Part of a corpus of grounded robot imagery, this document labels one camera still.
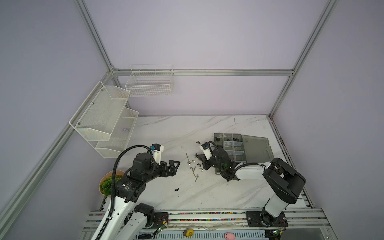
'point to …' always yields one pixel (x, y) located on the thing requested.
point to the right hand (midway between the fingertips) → (197, 156)
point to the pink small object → (229, 236)
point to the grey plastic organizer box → (244, 148)
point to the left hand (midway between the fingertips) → (171, 164)
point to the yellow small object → (188, 232)
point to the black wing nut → (177, 189)
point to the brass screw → (197, 176)
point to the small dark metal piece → (198, 142)
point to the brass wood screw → (187, 155)
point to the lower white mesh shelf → (120, 136)
